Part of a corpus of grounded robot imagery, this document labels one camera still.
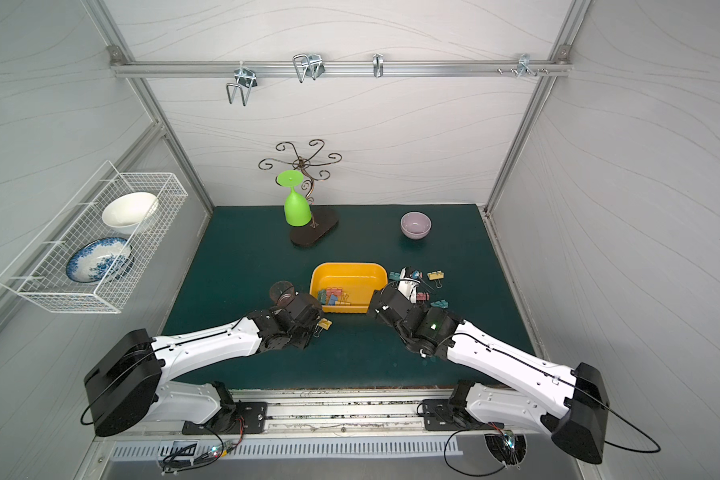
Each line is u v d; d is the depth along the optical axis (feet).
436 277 3.18
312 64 2.50
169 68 2.74
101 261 2.13
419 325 1.77
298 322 2.14
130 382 1.36
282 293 3.14
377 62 2.36
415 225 3.67
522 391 1.45
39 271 1.87
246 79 2.57
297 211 2.95
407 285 2.19
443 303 3.06
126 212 2.45
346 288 3.22
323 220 3.85
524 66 2.51
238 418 2.39
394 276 3.23
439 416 2.42
